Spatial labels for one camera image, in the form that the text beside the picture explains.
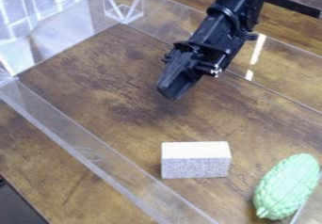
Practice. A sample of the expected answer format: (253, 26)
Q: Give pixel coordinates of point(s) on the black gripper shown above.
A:
(205, 53)

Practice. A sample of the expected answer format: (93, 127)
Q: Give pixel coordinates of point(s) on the white speckled foam block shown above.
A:
(187, 160)

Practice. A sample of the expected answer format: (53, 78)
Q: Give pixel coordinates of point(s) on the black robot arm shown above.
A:
(247, 2)

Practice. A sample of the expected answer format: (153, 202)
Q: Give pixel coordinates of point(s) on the green bitter gourd toy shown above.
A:
(286, 187)

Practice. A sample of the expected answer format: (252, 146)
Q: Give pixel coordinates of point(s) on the clear acrylic enclosure wall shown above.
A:
(82, 120)

